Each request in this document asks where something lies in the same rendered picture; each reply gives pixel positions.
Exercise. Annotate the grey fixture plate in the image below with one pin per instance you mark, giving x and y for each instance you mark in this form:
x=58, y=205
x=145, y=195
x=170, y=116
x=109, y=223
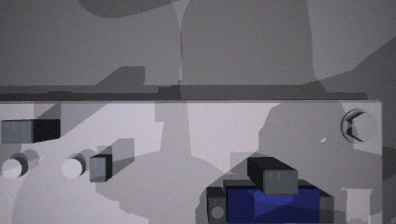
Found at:
x=166, y=153

